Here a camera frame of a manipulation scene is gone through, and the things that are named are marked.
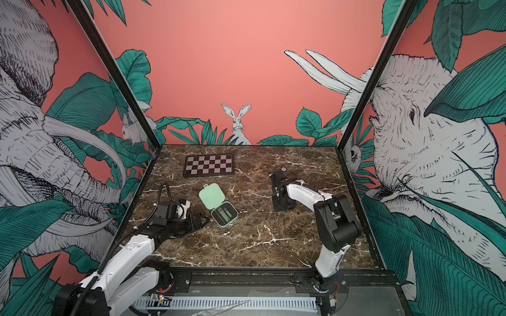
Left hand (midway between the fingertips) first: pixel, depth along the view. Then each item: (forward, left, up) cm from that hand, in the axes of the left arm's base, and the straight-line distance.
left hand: (204, 220), depth 84 cm
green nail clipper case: (+12, -2, -1) cm, 12 cm away
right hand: (+8, -34, -3) cm, 35 cm away
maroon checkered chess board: (+34, +2, -3) cm, 34 cm away
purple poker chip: (+32, -40, -6) cm, 51 cm away
